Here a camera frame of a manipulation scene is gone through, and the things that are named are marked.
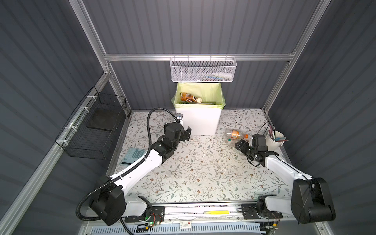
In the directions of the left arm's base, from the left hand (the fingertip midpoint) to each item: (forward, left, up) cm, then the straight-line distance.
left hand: (180, 125), depth 80 cm
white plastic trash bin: (+9, -14, -8) cm, 19 cm away
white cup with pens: (-2, -60, -15) cm, 62 cm away
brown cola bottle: (+24, -4, +1) cm, 24 cm away
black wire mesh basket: (-3, +45, +3) cm, 45 cm away
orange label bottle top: (+5, -38, -19) cm, 42 cm away
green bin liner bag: (+28, -22, -1) cm, 35 cm away
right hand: (-6, -38, -16) cm, 42 cm away
